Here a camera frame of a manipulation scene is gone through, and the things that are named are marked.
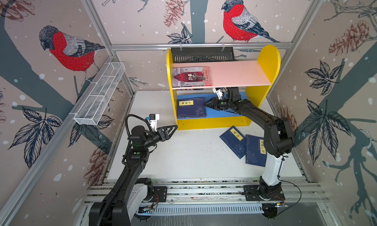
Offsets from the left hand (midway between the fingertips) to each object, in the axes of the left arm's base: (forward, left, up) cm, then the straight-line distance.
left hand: (174, 128), depth 74 cm
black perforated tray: (+48, -2, +13) cm, 50 cm away
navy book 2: (+4, -38, -22) cm, 44 cm away
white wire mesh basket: (+18, +42, +8) cm, 46 cm away
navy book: (+19, -9, -6) cm, 22 cm away
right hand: (+19, -18, -5) cm, 26 cm away
